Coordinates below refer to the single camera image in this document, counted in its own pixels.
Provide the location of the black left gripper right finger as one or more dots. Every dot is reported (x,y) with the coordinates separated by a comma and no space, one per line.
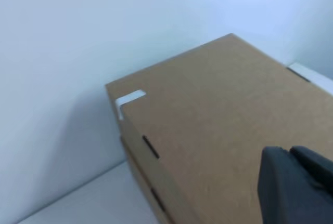
(318,166)

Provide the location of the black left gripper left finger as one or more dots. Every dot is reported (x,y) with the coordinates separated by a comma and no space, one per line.
(288,193)

